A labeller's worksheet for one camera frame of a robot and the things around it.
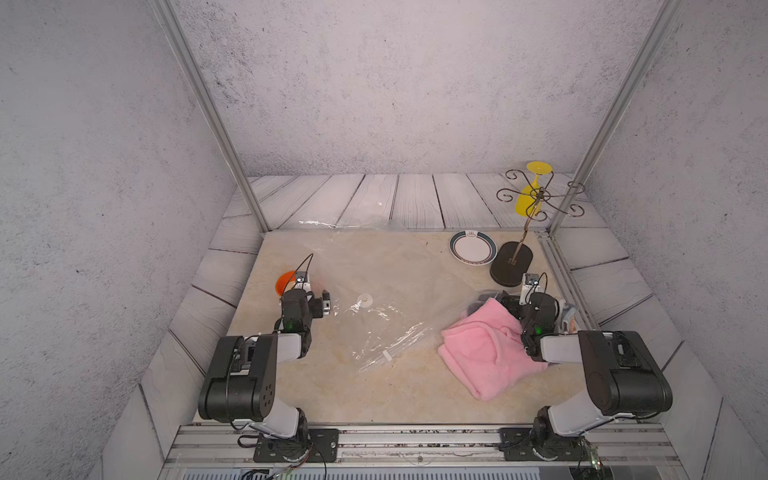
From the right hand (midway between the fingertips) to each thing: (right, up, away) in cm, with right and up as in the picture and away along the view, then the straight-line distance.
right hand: (522, 290), depth 94 cm
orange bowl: (-75, +2, +6) cm, 76 cm away
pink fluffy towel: (-15, -14, -13) cm, 24 cm away
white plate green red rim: (-9, +13, +21) cm, 27 cm away
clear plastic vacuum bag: (-41, -1, +8) cm, 41 cm away
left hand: (-65, 0, +1) cm, 65 cm away
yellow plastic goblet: (-1, +28, -6) cm, 28 cm away
